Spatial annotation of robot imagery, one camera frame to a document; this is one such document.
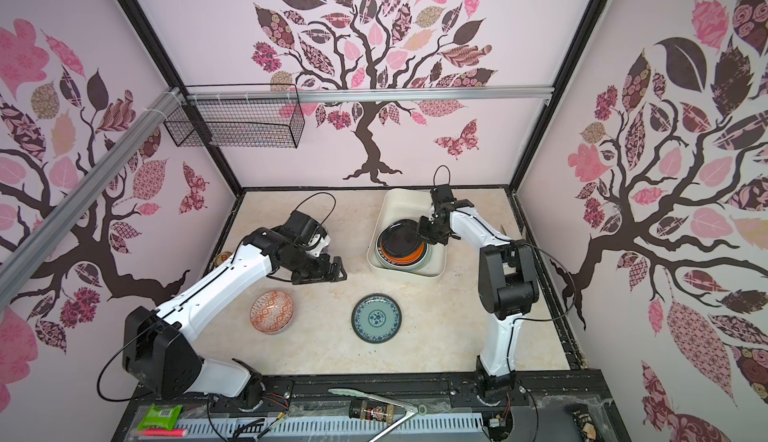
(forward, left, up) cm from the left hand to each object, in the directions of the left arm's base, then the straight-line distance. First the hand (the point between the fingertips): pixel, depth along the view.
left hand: (330, 282), depth 79 cm
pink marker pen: (-32, +37, -13) cm, 51 cm away
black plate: (+18, -20, -6) cm, 28 cm away
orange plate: (+12, -19, -10) cm, 25 cm away
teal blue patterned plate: (-5, -12, -14) cm, 19 cm away
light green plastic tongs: (-28, -21, -12) cm, 37 cm away
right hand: (+20, -26, -5) cm, 34 cm away
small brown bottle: (-28, -12, -10) cm, 32 cm away
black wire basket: (+50, +34, +19) cm, 63 cm away
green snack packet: (-29, +40, -13) cm, 51 cm away
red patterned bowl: (-4, +18, -11) cm, 22 cm away
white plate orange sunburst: (+11, -22, -11) cm, 27 cm away
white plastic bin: (+42, -22, -16) cm, 50 cm away
